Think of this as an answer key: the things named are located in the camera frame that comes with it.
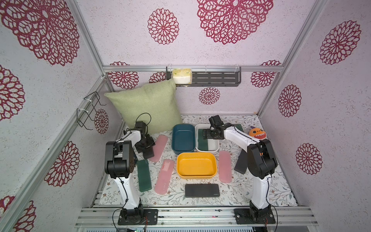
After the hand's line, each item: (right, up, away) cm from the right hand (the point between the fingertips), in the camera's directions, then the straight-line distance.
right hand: (208, 132), depth 99 cm
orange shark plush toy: (+34, 0, +1) cm, 34 cm away
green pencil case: (-41, -26, -12) cm, 50 cm away
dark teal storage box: (-18, -4, +4) cm, 19 cm away
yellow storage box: (-9, -21, -7) cm, 24 cm away
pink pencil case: (-35, -7, +9) cm, 37 cm away
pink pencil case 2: (-29, -27, -11) cm, 41 cm away
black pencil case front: (-8, -32, -17) cm, 37 cm away
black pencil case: (-40, -13, -4) cm, 43 cm away
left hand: (-41, -10, +1) cm, 43 cm away
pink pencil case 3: (+10, -22, -6) cm, 25 cm away
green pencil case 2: (-4, -8, +1) cm, 9 cm away
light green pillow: (-34, +18, -11) cm, 39 cm away
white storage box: (+4, -9, +4) cm, 11 cm away
